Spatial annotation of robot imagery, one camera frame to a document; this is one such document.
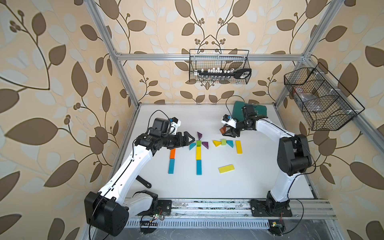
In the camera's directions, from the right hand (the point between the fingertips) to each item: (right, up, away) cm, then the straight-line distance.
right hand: (225, 128), depth 94 cm
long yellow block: (-17, -16, 0) cm, 23 cm away
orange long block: (-34, -16, 0) cm, 37 cm away
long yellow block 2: (+9, -13, +3) cm, 16 cm away
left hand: (-22, -5, -20) cm, 30 cm away
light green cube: (-17, -10, +4) cm, 20 cm away
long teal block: (-17, -23, -5) cm, 29 cm away
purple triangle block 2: (-13, -10, +3) cm, 16 cm away
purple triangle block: (-16, -5, +6) cm, 18 cm away
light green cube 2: (-1, -9, +3) cm, 9 cm away
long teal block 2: (-33, -22, -5) cm, 40 cm away
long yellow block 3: (0, -24, -5) cm, 24 cm away
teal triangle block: (+4, -9, +3) cm, 10 cm away
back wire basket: (-5, +40, +2) cm, 41 cm away
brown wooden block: (-2, -1, -5) cm, 5 cm away
